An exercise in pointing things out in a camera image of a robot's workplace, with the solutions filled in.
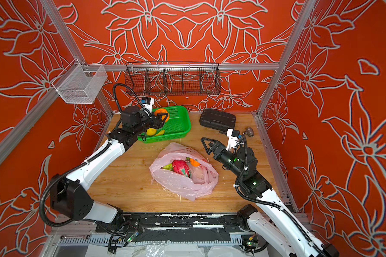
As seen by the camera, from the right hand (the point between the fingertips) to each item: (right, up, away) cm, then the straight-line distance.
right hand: (202, 142), depth 64 cm
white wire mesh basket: (-70, +32, +29) cm, 82 cm away
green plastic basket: (-14, +9, +46) cm, 49 cm away
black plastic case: (+13, +11, +43) cm, 46 cm away
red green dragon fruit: (-11, -15, +19) cm, 26 cm away
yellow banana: (-25, +2, +40) cm, 47 cm away
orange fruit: (-19, +14, +12) cm, 26 cm away
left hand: (-19, +14, +13) cm, 27 cm away
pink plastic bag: (+2, -21, +21) cm, 30 cm away
